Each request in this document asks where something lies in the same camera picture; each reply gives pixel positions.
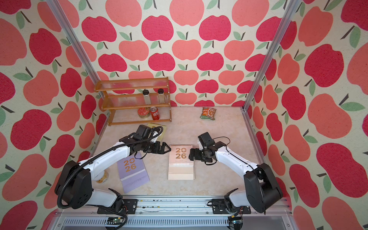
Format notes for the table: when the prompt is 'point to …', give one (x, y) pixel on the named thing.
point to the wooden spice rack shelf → (137, 101)
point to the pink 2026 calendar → (180, 167)
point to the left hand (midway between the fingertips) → (165, 152)
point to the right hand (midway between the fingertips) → (196, 159)
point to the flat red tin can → (143, 112)
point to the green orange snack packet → (208, 113)
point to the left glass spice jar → (145, 93)
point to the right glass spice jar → (161, 93)
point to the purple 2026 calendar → (132, 173)
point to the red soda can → (155, 113)
